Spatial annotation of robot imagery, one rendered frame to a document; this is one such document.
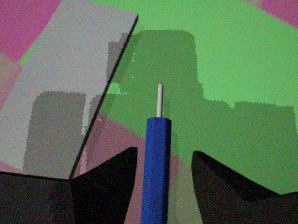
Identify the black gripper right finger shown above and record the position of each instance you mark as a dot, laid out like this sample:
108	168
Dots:
224	196

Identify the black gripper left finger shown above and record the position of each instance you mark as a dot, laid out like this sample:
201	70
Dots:
99	196

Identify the blue stylus with grey tip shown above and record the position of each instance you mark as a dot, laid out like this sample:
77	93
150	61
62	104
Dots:
156	178

